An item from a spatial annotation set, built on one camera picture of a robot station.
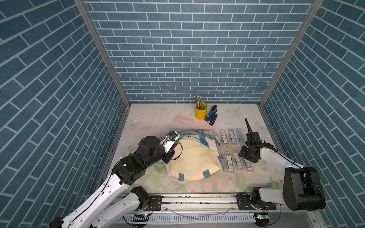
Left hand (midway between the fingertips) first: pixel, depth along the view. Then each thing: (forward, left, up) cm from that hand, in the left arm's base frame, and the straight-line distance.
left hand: (179, 144), depth 68 cm
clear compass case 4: (+1, -30, -23) cm, 38 cm away
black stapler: (+33, -24, -21) cm, 46 cm away
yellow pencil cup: (+37, -14, -20) cm, 45 cm away
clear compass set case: (+19, -30, -24) cm, 43 cm away
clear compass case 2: (+21, -42, -24) cm, 52 cm away
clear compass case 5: (+2, -36, -24) cm, 44 cm away
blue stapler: (+40, -23, -22) cm, 51 cm away
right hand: (+6, -42, -24) cm, 48 cm away
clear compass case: (+20, -36, -23) cm, 47 cm away
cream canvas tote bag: (+4, -10, -24) cm, 26 cm away
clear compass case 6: (0, -42, -24) cm, 48 cm away
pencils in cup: (+43, -12, -11) cm, 46 cm away
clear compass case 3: (+3, -26, -25) cm, 36 cm away
